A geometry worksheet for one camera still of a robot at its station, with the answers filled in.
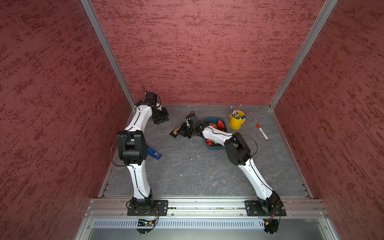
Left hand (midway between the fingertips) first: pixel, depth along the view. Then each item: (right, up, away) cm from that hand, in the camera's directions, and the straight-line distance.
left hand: (169, 120), depth 94 cm
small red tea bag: (+26, -14, -1) cm, 29 cm away
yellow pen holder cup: (+44, +1, +5) cm, 45 cm away
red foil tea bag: (+35, -4, +9) cm, 36 cm away
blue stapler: (-8, -20, -4) cm, 22 cm away
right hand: (+4, -8, +6) cm, 11 cm away
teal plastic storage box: (+25, -1, +12) cm, 28 cm away
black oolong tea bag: (+3, -9, +8) cm, 12 cm away
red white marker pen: (+65, -8, +10) cm, 66 cm away
